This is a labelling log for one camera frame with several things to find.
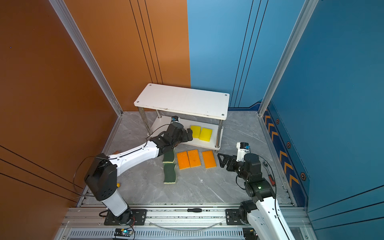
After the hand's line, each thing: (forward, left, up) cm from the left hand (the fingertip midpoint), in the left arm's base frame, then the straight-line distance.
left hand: (188, 131), depth 87 cm
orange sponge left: (-11, +3, -15) cm, 19 cm away
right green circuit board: (-47, -31, -17) cm, 59 cm away
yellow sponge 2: (+6, -5, -8) cm, 11 cm away
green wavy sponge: (-22, +9, -13) cm, 27 cm away
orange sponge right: (-9, -13, -17) cm, 24 cm away
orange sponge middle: (-10, -4, -15) cm, 18 cm away
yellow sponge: (+4, -11, -9) cm, 15 cm away
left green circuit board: (-47, +30, -19) cm, 59 cm away
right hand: (-16, -19, +1) cm, 25 cm away
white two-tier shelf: (+9, +17, +17) cm, 25 cm away
